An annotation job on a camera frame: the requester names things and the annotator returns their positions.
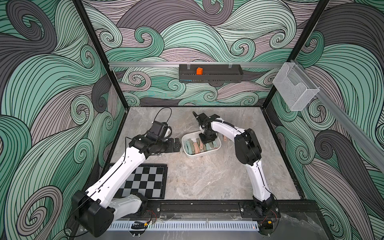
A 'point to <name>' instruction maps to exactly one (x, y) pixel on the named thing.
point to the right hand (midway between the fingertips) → (208, 141)
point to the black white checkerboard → (149, 179)
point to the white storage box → (192, 145)
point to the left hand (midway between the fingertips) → (173, 144)
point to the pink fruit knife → (224, 138)
